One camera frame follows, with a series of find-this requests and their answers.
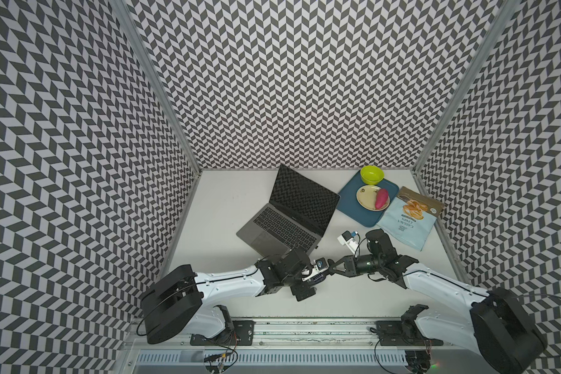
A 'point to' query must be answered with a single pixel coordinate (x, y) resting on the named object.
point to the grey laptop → (295, 217)
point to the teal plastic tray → (347, 201)
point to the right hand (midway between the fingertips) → (332, 273)
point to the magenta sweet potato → (381, 198)
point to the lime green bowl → (372, 174)
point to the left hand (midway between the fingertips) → (306, 276)
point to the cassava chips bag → (411, 218)
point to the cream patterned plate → (366, 198)
